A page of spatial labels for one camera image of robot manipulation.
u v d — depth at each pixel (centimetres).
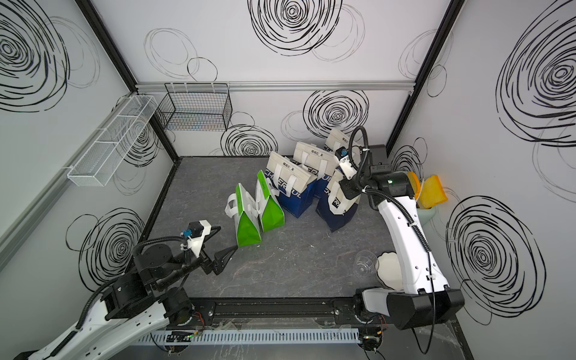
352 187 63
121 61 83
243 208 71
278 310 76
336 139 96
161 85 90
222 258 57
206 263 56
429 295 37
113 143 71
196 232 52
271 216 87
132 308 47
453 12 72
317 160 89
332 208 78
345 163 64
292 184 82
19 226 53
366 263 84
